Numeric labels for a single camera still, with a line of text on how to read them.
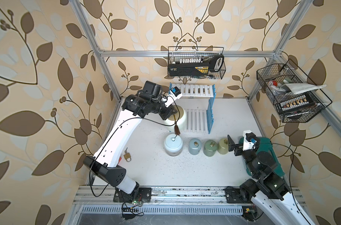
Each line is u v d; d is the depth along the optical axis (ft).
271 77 2.75
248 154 1.97
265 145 2.08
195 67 2.67
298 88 2.07
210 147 2.75
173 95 1.89
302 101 2.14
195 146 2.76
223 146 2.75
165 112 1.96
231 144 2.08
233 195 2.41
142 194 2.42
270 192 1.64
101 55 3.07
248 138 1.84
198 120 3.43
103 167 1.29
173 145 2.71
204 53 2.95
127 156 2.91
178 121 2.23
